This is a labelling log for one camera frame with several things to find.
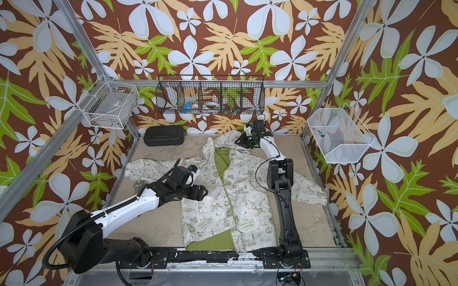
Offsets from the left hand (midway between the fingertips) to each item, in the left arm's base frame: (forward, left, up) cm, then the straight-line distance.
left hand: (203, 188), depth 84 cm
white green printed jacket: (-11, -15, -7) cm, 20 cm away
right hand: (+33, -17, -2) cm, 37 cm away
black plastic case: (+39, +33, -4) cm, 51 cm away
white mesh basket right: (+19, -66, +16) cm, 71 cm away
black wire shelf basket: (+48, -2, +20) cm, 52 cm away
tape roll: (+41, +6, +18) cm, 45 cm away
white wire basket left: (+33, +47, +24) cm, 63 cm away
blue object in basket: (+41, +10, +18) cm, 45 cm away
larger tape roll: (+43, -2, +16) cm, 46 cm away
